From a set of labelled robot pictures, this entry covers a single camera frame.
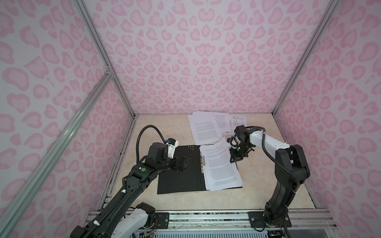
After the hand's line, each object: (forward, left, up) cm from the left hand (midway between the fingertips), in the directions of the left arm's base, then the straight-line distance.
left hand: (185, 157), depth 75 cm
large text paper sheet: (+35, -12, -20) cm, 42 cm away
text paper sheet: (+43, -27, -20) cm, 55 cm away
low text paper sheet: (0, -19, -19) cm, 27 cm away
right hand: (+5, -27, -13) cm, 30 cm away
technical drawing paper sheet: (+42, -37, -20) cm, 60 cm away
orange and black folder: (-4, -1, -19) cm, 20 cm away
